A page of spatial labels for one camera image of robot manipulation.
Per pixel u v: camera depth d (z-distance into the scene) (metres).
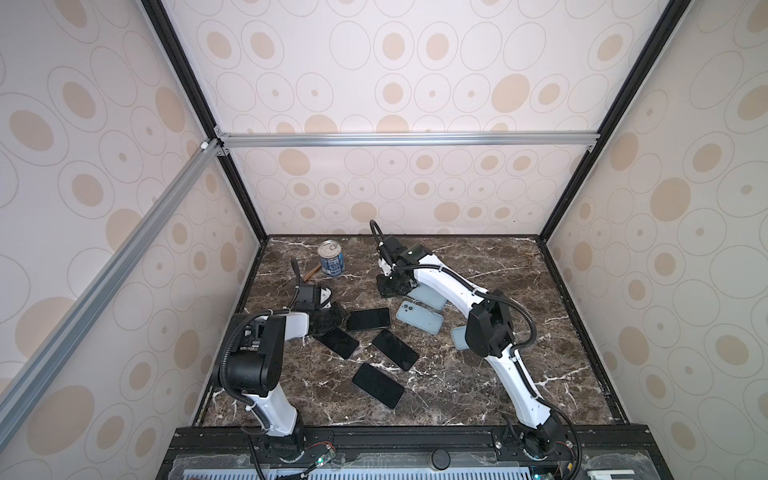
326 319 0.83
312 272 1.09
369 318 0.99
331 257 1.00
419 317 0.97
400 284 0.82
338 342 0.91
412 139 0.91
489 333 0.60
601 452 0.73
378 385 0.83
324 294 0.90
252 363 0.48
